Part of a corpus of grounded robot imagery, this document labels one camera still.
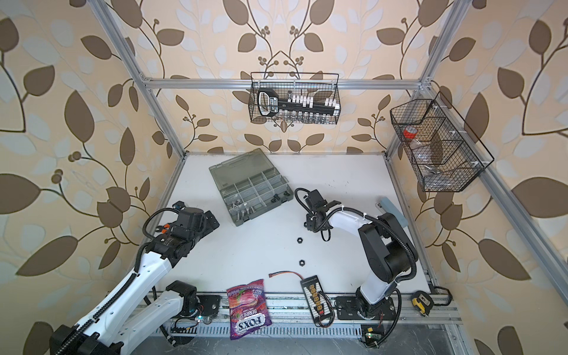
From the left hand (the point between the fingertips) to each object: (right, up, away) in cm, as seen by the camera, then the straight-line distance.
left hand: (202, 220), depth 81 cm
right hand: (+44, -4, +13) cm, 46 cm away
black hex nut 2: (+37, -17, +3) cm, 41 cm away
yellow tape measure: (+78, -26, -8) cm, 82 cm away
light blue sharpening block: (+76, +3, +13) cm, 77 cm away
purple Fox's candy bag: (+19, -27, -9) cm, 35 cm away
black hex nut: (+37, -10, +9) cm, 39 cm away
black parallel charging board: (+43, -26, -8) cm, 51 cm away
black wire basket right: (+85, +24, -8) cm, 89 cm away
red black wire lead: (+31, -20, +1) cm, 36 cm away
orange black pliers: (-22, -6, +12) cm, 26 cm away
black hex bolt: (+26, +7, +21) cm, 34 cm away
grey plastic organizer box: (+14, +12, +21) cm, 28 cm away
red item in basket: (+81, +34, +6) cm, 88 cm away
